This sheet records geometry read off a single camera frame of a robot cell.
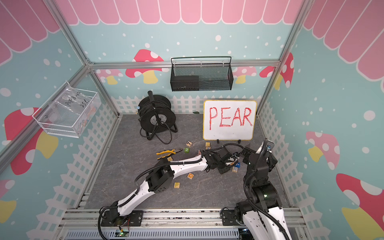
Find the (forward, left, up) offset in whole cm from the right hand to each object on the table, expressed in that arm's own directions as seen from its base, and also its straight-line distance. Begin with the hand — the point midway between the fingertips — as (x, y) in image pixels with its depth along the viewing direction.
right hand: (258, 147), depth 68 cm
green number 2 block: (+16, +35, -27) cm, 47 cm away
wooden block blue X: (+17, +21, -26) cm, 38 cm away
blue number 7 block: (+4, +3, -27) cm, 27 cm away
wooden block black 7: (+21, +34, -27) cm, 48 cm away
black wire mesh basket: (+48, +24, +7) cm, 55 cm away
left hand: (+4, +10, -28) cm, 30 cm away
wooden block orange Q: (-3, +32, -26) cm, 42 cm away
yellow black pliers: (+13, +44, -25) cm, 52 cm away
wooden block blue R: (+1, +6, -26) cm, 27 cm away
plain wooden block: (+9, +46, -27) cm, 54 cm away
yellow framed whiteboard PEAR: (+30, +7, -13) cm, 33 cm away
